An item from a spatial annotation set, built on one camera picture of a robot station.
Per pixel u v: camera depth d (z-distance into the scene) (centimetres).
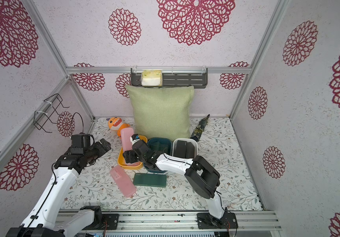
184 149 97
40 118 72
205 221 73
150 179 89
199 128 113
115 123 106
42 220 38
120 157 92
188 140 100
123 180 88
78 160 52
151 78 90
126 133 82
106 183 87
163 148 100
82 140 58
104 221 73
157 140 100
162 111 88
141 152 66
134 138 76
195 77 95
